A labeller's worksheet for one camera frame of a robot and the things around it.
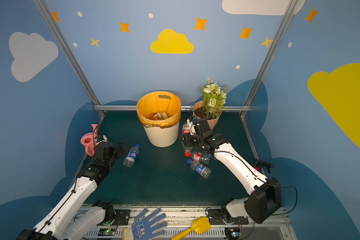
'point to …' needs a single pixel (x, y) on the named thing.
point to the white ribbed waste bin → (162, 137)
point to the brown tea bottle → (155, 116)
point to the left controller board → (106, 231)
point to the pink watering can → (89, 141)
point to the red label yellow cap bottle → (203, 158)
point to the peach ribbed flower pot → (198, 111)
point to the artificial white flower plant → (214, 99)
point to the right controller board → (233, 233)
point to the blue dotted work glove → (148, 226)
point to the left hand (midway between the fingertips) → (120, 146)
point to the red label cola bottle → (186, 129)
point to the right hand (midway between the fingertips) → (186, 136)
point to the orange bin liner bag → (156, 102)
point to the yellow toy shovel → (201, 224)
